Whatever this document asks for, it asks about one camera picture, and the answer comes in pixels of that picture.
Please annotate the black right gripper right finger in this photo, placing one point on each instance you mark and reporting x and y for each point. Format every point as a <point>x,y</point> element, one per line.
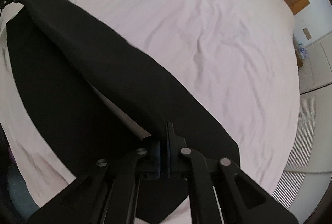
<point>219,191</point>

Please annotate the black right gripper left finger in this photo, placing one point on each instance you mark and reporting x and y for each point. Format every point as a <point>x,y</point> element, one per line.
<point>133,187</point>

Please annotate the black pants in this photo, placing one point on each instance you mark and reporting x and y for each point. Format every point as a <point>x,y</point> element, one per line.
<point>93,96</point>

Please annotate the striped grey mattress side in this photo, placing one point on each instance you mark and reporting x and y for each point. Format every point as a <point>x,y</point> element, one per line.
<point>292,178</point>

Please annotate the white wardrobe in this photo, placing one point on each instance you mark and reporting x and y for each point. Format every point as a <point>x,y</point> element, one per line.
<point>316,70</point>

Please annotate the white bed sheet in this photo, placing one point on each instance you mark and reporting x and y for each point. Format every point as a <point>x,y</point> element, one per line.
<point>235,57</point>

